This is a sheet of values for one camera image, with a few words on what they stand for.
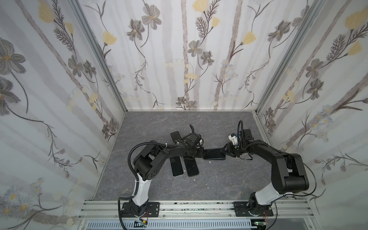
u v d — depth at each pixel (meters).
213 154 0.88
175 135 1.03
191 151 0.76
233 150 0.82
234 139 0.88
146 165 0.52
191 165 0.91
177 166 0.88
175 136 1.02
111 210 0.75
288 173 0.46
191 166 0.88
